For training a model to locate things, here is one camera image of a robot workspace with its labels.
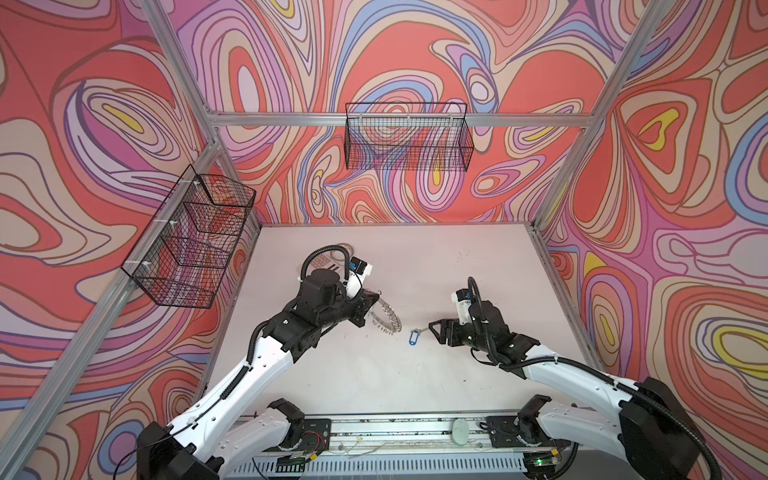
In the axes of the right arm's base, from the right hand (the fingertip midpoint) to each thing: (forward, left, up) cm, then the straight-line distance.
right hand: (442, 332), depth 85 cm
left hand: (+2, +17, +17) cm, 24 cm away
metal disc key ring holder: (+1, +15, +3) cm, 16 cm away
